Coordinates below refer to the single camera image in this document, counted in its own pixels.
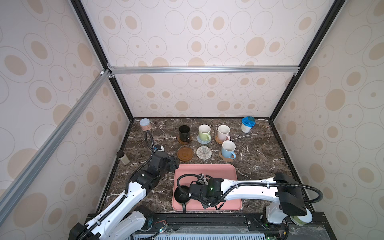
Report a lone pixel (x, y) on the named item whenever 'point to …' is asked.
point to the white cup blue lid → (247, 122)
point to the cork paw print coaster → (225, 159)
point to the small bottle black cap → (122, 156)
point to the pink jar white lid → (146, 125)
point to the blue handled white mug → (228, 147)
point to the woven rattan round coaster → (218, 140)
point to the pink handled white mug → (223, 132)
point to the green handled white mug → (204, 132)
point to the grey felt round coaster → (202, 142)
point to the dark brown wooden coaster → (182, 142)
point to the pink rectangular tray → (228, 171)
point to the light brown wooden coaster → (185, 154)
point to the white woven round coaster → (204, 152)
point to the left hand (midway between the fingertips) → (178, 159)
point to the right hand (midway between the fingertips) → (209, 198)
